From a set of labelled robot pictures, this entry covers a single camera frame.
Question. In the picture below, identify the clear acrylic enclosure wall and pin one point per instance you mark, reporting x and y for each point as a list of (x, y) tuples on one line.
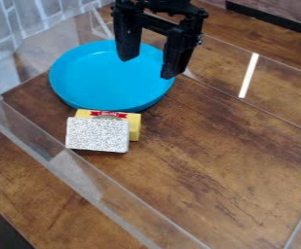
[(209, 181)]

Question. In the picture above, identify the yellow block with red label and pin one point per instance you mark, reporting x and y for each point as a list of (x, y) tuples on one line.
[(130, 117)]

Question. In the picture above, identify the blue round tray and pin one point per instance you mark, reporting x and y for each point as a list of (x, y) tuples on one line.
[(93, 80)]

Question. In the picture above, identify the white speckled foam block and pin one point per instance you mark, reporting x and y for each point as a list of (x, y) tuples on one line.
[(105, 135)]

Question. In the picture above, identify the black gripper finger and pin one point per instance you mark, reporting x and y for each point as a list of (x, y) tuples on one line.
[(184, 38), (127, 36)]

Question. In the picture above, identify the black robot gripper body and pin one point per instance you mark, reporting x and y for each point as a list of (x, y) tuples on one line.
[(138, 14)]

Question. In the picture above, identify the dark baseboard strip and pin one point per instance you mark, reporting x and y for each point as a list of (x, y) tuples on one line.
[(264, 16)]

